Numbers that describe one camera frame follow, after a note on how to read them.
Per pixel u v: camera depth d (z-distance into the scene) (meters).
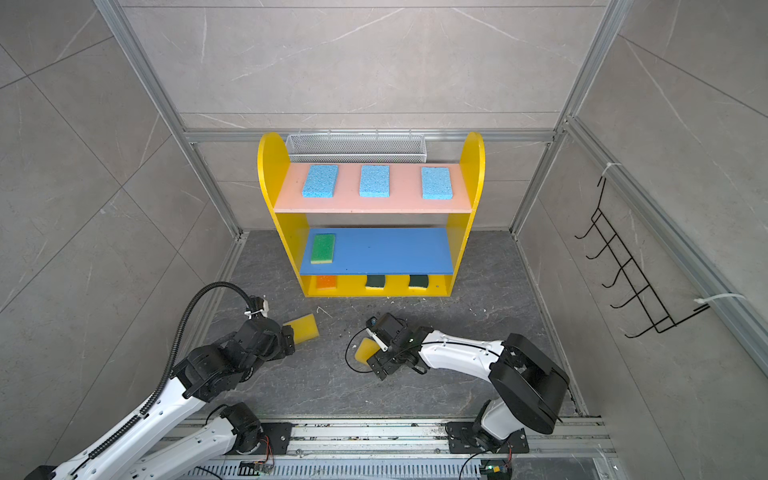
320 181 0.75
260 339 0.54
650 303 0.63
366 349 0.86
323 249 0.95
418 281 1.02
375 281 1.00
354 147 0.98
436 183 0.75
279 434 0.73
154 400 0.45
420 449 0.73
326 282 1.01
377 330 0.67
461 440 0.73
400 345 0.66
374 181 0.75
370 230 1.06
